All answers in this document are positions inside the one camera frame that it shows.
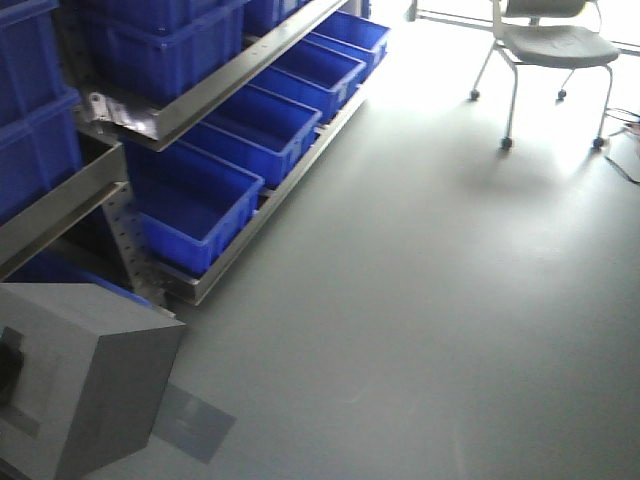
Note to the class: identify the row of blue bins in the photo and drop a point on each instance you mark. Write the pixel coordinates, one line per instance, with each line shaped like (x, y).
(200, 225)

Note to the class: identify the grey block with square hole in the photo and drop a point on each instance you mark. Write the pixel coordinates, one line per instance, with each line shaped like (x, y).
(115, 380)

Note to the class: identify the grey chair on castors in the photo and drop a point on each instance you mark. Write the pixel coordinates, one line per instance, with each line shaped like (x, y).
(560, 45)

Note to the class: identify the grey flat sheet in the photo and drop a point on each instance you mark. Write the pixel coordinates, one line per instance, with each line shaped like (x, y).
(195, 425)

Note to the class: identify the steel rack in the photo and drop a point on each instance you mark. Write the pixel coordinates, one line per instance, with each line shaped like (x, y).
(60, 220)
(225, 82)

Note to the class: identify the blue plastic bin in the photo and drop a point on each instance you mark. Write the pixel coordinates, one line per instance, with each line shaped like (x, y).
(25, 50)
(60, 272)
(35, 165)

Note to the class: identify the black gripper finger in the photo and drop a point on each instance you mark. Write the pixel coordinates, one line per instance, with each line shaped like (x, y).
(10, 370)

